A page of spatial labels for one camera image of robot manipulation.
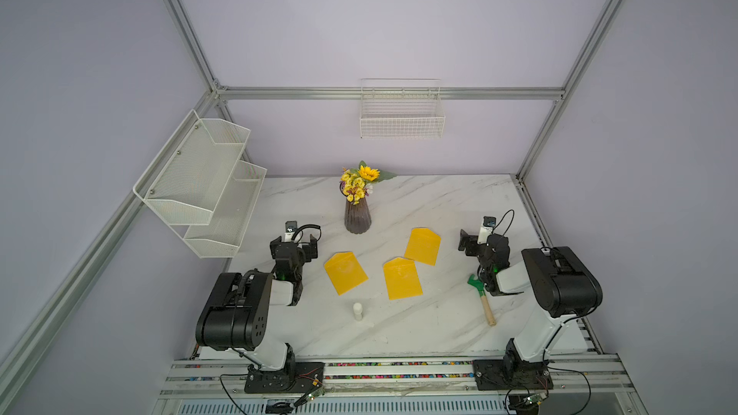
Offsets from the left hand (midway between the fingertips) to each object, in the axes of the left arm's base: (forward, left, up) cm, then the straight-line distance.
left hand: (296, 239), depth 95 cm
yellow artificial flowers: (+7, -21, +19) cm, 30 cm away
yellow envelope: (-9, -17, -6) cm, 20 cm away
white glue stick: (-24, -22, +2) cm, 33 cm away
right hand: (+4, -63, -3) cm, 63 cm away
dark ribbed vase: (+10, -20, 0) cm, 22 cm away
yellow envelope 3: (0, -44, -5) cm, 44 cm away
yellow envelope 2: (-11, -35, -6) cm, 37 cm away
